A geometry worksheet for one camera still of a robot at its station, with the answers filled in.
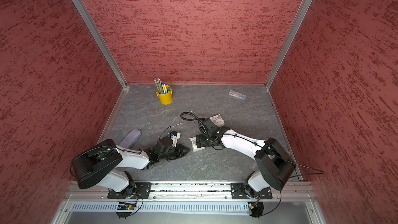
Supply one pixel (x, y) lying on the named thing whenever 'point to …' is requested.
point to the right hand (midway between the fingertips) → (202, 145)
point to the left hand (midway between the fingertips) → (190, 153)
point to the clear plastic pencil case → (237, 94)
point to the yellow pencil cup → (166, 98)
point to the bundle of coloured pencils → (161, 87)
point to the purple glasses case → (130, 139)
